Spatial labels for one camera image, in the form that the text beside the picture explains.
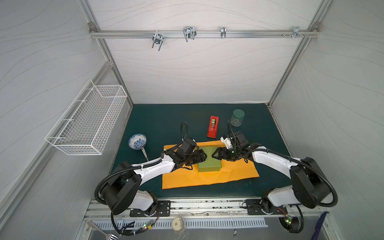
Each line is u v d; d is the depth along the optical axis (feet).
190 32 2.51
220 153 2.55
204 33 2.60
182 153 2.17
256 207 2.39
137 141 3.20
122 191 1.38
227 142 2.69
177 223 2.01
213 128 3.29
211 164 2.67
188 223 2.31
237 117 3.33
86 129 2.22
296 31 2.51
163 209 2.41
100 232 2.20
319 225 2.30
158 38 2.60
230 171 2.83
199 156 2.46
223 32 2.57
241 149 2.22
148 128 3.49
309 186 1.42
